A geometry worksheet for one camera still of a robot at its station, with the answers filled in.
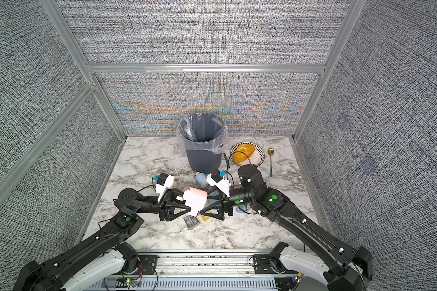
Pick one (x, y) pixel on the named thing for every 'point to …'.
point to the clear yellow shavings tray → (206, 218)
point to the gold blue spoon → (271, 152)
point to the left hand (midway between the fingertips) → (193, 207)
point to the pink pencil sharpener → (195, 199)
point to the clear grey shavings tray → (190, 220)
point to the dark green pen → (226, 160)
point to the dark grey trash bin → (204, 161)
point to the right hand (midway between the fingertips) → (204, 201)
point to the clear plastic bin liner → (201, 131)
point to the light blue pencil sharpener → (201, 180)
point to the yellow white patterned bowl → (247, 153)
